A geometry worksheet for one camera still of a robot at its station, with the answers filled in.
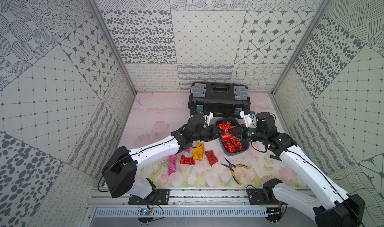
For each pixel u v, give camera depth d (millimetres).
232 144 903
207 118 727
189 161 838
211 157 838
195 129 600
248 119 686
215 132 660
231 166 838
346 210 368
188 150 870
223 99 936
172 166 799
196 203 731
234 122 968
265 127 556
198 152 864
